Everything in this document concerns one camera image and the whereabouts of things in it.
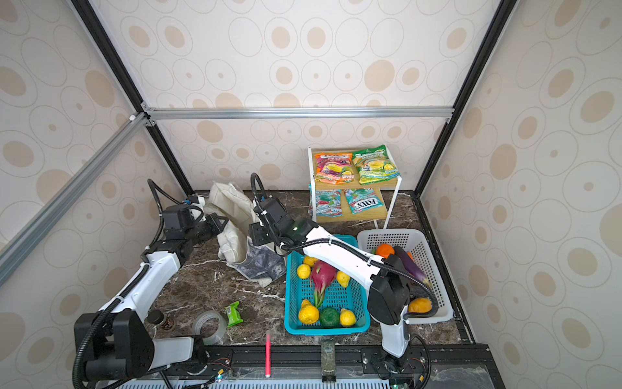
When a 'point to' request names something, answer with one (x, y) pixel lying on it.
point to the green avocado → (329, 317)
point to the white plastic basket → (412, 240)
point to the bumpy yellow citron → (309, 260)
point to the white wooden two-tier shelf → (349, 185)
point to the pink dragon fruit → (322, 275)
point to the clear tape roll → (205, 315)
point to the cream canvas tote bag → (236, 248)
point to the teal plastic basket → (325, 297)
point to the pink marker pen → (268, 355)
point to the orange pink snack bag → (334, 168)
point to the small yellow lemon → (304, 271)
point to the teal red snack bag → (328, 203)
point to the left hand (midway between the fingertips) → (233, 213)
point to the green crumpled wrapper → (233, 314)
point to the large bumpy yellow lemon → (308, 314)
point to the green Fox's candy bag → (362, 199)
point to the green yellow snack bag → (374, 165)
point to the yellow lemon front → (347, 318)
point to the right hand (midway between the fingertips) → (256, 229)
